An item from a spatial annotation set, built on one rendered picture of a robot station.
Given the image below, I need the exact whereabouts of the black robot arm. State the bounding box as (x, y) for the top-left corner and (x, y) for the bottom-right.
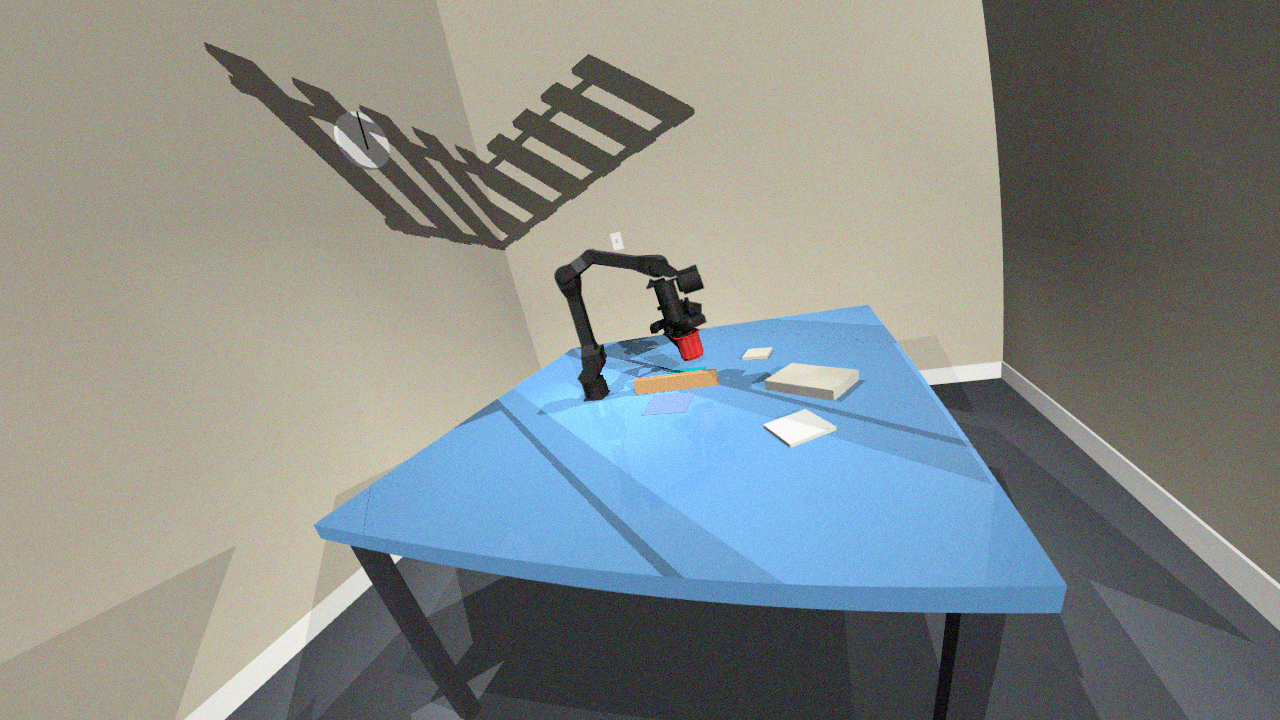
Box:
(554, 249), (704, 402)

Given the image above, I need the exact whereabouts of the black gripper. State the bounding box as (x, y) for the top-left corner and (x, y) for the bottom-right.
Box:
(650, 297), (707, 348)

